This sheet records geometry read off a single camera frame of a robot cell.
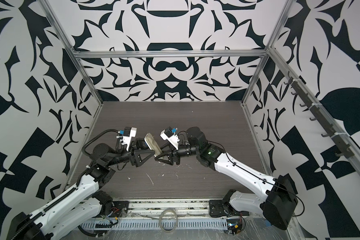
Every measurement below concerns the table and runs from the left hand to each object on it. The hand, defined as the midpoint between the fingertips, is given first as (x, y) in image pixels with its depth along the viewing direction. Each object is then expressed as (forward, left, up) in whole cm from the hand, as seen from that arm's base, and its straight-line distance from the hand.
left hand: (155, 146), depth 62 cm
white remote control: (0, +1, +2) cm, 2 cm away
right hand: (-2, -1, -4) cm, 5 cm away
